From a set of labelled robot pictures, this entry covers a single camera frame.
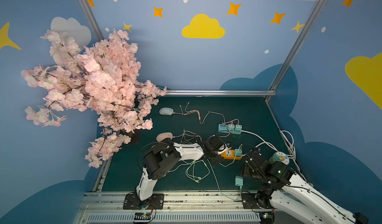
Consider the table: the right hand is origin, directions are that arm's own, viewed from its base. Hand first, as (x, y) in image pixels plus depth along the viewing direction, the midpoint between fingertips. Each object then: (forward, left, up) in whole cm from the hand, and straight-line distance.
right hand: (246, 168), depth 78 cm
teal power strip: (+29, +9, -6) cm, 31 cm away
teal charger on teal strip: (+27, +4, -2) cm, 27 cm away
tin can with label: (+7, -20, 0) cm, 22 cm away
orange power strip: (+9, +6, -5) cm, 12 cm away
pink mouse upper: (+19, +50, -5) cm, 54 cm away
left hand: (+13, +12, -6) cm, 19 cm away
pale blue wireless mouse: (+41, +51, -6) cm, 66 cm away
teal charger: (-5, +3, -6) cm, 9 cm away
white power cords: (+26, -37, -11) cm, 46 cm away
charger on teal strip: (+26, 0, -2) cm, 26 cm away
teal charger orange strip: (+7, +3, +2) cm, 8 cm away
